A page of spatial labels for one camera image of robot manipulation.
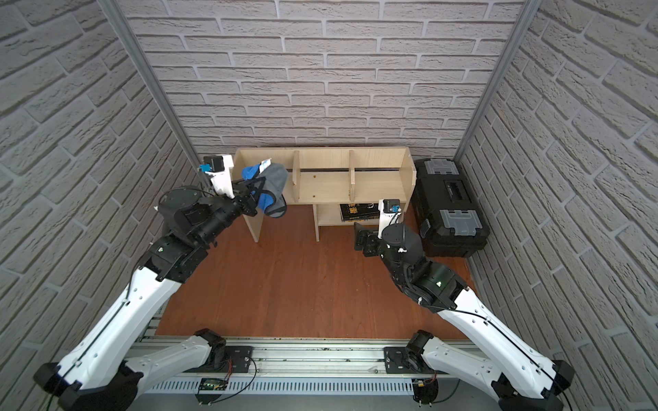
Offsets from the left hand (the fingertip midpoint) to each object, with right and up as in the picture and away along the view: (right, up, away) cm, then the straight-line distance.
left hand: (257, 170), depth 61 cm
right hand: (+29, -13, +5) cm, 33 cm away
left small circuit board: (-17, -62, +11) cm, 66 cm away
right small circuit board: (+45, -61, +9) cm, 76 cm away
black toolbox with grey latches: (+59, -13, +24) cm, 65 cm away
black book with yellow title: (+28, -11, +31) cm, 43 cm away
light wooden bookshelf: (+22, -1, +26) cm, 35 cm away
